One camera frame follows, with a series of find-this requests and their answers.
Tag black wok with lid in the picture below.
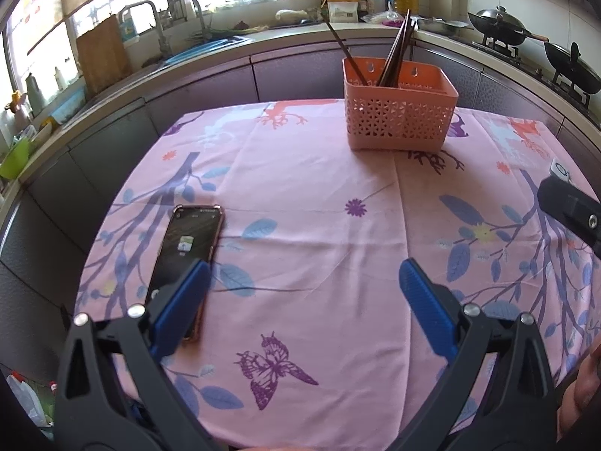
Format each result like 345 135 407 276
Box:
545 42 601 95

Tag tall white bottle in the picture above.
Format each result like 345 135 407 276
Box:
24 73 47 114

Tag black smartphone with rose case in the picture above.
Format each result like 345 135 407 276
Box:
143 203 226 345

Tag small white device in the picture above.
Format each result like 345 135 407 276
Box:
548 159 574 185

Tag light blue tray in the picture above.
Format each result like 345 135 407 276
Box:
49 87 88 123

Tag white detergent jug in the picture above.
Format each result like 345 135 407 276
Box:
117 7 140 44

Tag pink floral tablecloth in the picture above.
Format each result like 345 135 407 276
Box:
72 98 601 451

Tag person's right forearm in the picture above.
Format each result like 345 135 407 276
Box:
556 338 601 443

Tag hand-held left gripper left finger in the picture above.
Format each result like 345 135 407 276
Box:
53 259 221 451

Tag green scallions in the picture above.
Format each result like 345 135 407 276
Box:
190 26 268 39

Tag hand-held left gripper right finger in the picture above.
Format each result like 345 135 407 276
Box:
385 258 559 451

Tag metal basin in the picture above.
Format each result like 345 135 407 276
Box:
415 16 470 36

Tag white packet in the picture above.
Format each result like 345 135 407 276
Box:
327 2 360 24

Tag blue sink basin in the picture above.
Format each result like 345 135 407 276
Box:
164 35 254 64

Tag black wok with handle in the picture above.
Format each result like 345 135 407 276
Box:
468 6 549 47

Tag metal kitchen faucet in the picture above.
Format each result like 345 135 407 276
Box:
124 0 171 58
166 0 207 35

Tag orange perforated plastic basket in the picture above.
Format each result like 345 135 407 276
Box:
343 56 459 152

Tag gas stove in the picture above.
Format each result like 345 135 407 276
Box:
472 38 601 118

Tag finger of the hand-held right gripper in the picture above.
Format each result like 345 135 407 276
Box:
536 176 601 260

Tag bundle of brown wooden chopsticks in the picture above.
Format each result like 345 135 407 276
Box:
320 7 418 89

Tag wooden cutting board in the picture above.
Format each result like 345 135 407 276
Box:
75 14 133 97

